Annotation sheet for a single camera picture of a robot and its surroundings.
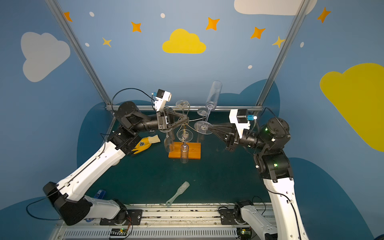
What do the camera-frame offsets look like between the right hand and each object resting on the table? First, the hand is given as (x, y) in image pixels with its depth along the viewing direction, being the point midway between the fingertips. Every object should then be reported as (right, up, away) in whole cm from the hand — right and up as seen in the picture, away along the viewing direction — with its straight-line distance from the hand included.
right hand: (213, 126), depth 51 cm
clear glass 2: (-21, -10, +33) cm, 41 cm away
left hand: (-9, +3, +1) cm, 10 cm away
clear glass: (-11, -4, +16) cm, 20 cm away
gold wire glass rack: (-10, 0, +22) cm, 24 cm away
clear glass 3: (-2, +7, +27) cm, 28 cm away
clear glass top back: (-13, +12, +30) cm, 34 cm away
